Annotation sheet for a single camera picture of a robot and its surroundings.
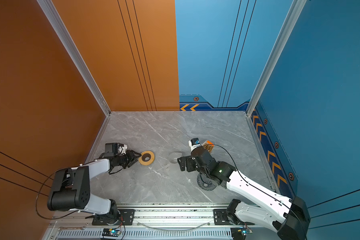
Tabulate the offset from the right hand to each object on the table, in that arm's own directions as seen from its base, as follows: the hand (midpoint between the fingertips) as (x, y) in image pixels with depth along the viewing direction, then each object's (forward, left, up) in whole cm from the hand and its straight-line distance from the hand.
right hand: (184, 158), depth 75 cm
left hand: (+10, +28, -14) cm, 33 cm away
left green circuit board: (-29, +35, -18) cm, 49 cm away
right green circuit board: (-29, -26, -20) cm, 44 cm away
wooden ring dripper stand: (+9, +24, -16) cm, 31 cm away
